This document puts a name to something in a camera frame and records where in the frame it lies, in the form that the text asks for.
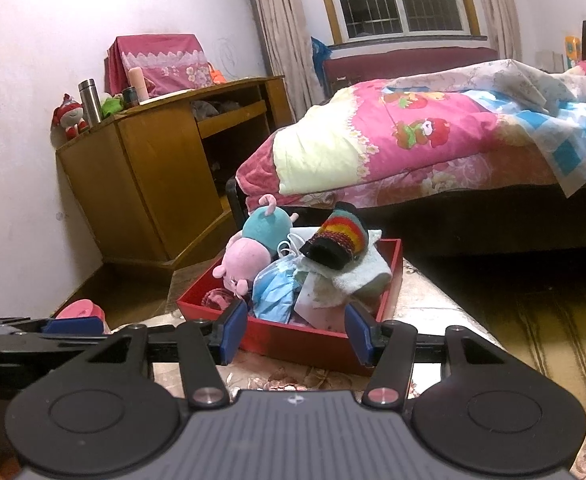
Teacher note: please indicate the red cardboard box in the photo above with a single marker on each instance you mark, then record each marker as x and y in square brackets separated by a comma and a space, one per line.
[299, 344]

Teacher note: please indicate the pink cloth covered box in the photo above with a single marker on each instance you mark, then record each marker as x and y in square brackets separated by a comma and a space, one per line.
[169, 63]

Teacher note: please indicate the pink cylinder bottle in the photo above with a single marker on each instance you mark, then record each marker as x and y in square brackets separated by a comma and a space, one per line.
[137, 81]

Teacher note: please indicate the pink cartoon quilt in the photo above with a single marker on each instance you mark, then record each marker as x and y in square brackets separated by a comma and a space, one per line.
[372, 150]

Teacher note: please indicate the blue white patchwork blanket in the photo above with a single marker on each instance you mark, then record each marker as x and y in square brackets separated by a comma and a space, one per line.
[548, 109]

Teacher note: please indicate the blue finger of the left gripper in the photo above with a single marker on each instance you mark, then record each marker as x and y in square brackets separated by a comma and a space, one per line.
[90, 326]

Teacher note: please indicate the pink teal pig plush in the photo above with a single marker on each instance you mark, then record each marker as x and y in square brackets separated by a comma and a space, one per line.
[255, 246]

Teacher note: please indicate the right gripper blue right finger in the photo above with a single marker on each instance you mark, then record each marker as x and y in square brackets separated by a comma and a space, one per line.
[361, 330]

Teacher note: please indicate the pink lidded cup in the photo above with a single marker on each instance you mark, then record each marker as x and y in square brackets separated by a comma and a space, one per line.
[84, 308]

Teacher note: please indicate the rainbow striped knit glove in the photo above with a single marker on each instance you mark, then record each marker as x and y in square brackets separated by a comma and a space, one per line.
[340, 240]

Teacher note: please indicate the floral round tablecloth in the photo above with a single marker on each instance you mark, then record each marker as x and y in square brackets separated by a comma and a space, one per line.
[539, 316]

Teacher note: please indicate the maroon cloth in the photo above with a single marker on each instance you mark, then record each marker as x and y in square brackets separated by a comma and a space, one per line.
[218, 299]

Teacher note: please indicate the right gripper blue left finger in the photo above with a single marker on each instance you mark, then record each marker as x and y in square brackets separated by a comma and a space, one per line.
[232, 325]

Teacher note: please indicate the barred window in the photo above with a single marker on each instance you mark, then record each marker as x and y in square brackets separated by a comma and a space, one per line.
[354, 22]

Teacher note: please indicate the wooden cabinet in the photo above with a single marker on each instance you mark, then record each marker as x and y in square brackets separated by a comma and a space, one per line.
[151, 181]

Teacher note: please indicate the santa plush figure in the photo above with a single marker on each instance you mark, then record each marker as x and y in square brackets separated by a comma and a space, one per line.
[70, 117]

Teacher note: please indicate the steel thermos bottle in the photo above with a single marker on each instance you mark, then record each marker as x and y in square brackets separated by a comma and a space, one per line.
[90, 101]

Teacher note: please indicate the light green towel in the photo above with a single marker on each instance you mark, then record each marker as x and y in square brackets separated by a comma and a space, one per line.
[369, 271]

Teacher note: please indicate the white speckled sponge block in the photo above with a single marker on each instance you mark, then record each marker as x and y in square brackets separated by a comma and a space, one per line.
[319, 303]

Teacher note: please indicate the beige curtain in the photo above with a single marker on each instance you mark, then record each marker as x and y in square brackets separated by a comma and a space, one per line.
[289, 49]

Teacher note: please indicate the blue face mask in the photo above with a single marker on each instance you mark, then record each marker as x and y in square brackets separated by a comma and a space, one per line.
[275, 291]

